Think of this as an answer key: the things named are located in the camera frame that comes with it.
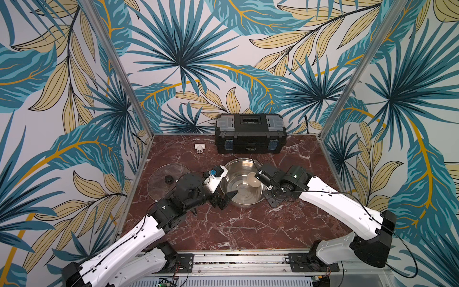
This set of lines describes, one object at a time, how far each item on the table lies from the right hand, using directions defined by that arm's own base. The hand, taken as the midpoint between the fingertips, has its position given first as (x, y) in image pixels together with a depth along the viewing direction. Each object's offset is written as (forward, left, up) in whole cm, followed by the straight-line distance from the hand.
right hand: (272, 195), depth 73 cm
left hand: (+1, +18, +7) cm, 20 cm away
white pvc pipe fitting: (+40, +35, -15) cm, 55 cm away
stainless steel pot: (+17, +14, -15) cm, 27 cm away
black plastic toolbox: (+38, +5, -1) cm, 38 cm away
